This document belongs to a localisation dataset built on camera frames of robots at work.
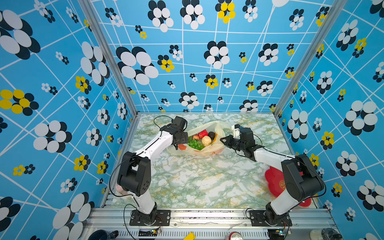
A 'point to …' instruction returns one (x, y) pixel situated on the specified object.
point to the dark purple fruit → (211, 134)
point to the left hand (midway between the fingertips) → (181, 138)
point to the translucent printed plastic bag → (218, 127)
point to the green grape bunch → (196, 143)
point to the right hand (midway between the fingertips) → (222, 138)
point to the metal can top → (235, 235)
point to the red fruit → (203, 133)
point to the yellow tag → (190, 236)
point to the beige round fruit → (206, 140)
